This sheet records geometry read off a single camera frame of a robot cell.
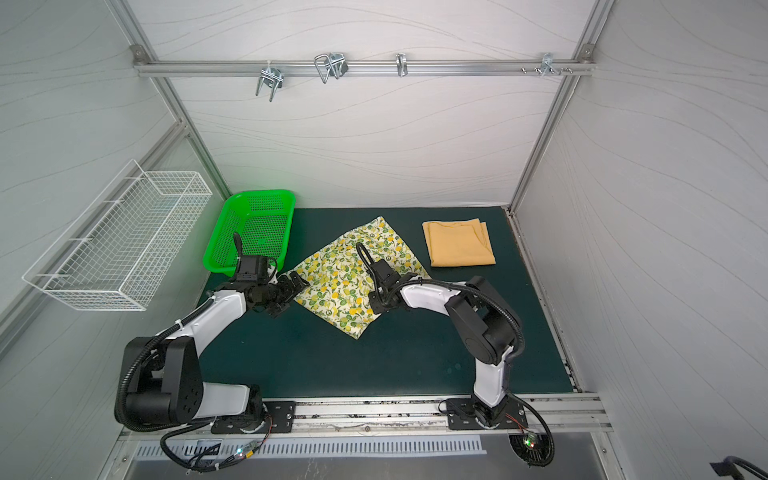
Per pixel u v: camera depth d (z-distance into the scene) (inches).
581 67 31.0
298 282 32.3
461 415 27.6
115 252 26.7
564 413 30.2
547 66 30.1
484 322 19.2
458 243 42.7
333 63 30.0
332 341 33.8
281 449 27.6
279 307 30.7
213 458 27.2
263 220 43.7
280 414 29.2
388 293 26.1
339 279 38.6
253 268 27.9
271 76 31.2
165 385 16.5
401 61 28.3
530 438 28.3
